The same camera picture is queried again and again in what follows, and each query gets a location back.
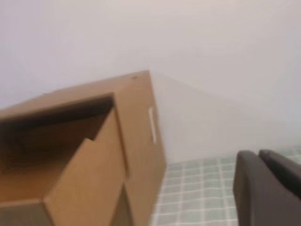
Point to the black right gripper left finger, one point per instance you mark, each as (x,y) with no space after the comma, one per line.
(261,200)

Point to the cyan checkered tablecloth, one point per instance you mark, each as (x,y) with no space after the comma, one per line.
(200,192)

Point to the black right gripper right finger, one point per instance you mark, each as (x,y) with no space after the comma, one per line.
(285,170)

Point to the brown cardboard shoebox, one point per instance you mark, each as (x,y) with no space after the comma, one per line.
(89,155)

